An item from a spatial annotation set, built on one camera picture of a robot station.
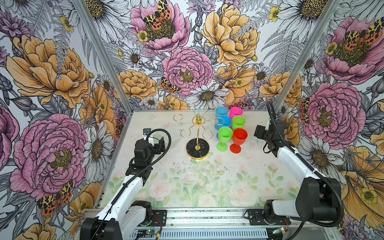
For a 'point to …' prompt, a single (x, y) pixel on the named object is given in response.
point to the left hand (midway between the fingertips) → (154, 142)
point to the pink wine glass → (235, 111)
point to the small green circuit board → (147, 231)
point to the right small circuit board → (278, 231)
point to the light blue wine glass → (221, 111)
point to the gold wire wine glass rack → (197, 148)
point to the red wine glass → (239, 136)
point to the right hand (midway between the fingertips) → (262, 132)
